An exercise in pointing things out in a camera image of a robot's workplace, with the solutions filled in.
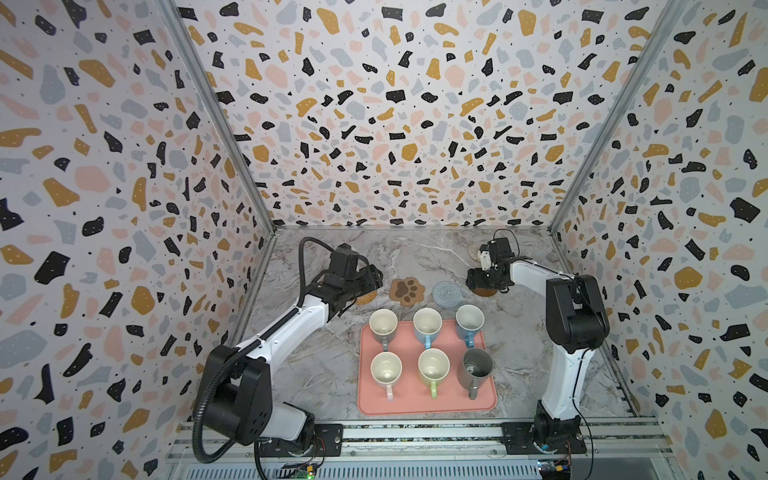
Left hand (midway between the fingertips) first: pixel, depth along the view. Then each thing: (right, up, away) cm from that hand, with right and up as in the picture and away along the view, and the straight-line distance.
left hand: (376, 271), depth 85 cm
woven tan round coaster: (-5, -10, +15) cm, 19 cm away
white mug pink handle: (+3, -27, -1) cm, 27 cm away
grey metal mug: (+28, -26, -1) cm, 38 cm away
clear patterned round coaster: (+35, +7, +31) cm, 47 cm away
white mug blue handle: (+15, -16, +5) cm, 22 cm away
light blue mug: (+27, -15, +5) cm, 31 cm away
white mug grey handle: (+1, -16, +6) cm, 17 cm away
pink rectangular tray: (+9, -30, -2) cm, 31 cm away
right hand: (+32, -2, +18) cm, 37 cm away
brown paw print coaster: (+9, -8, +18) cm, 22 cm away
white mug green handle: (+16, -27, 0) cm, 32 cm away
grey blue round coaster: (+23, -9, +18) cm, 30 cm away
